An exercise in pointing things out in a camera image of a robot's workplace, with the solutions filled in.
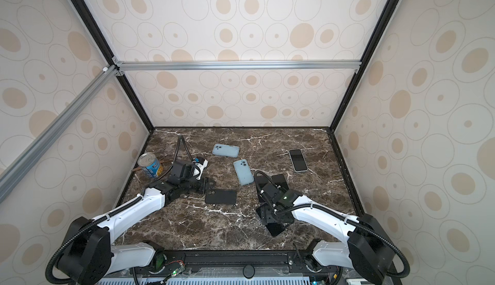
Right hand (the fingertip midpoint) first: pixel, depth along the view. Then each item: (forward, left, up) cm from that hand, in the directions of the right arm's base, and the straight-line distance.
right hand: (272, 218), depth 83 cm
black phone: (+20, -5, -2) cm, 21 cm away
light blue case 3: (+25, +13, -2) cm, 28 cm away
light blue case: (+30, -13, -2) cm, 33 cm away
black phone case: (+11, +24, -3) cm, 26 cm away
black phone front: (-4, -1, -2) cm, 4 cm away
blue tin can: (+23, +57, +9) cm, 62 cm away
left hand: (+13, +24, +10) cm, 29 cm away
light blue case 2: (+40, +24, -3) cm, 46 cm away
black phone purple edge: (+30, -16, 0) cm, 34 cm away
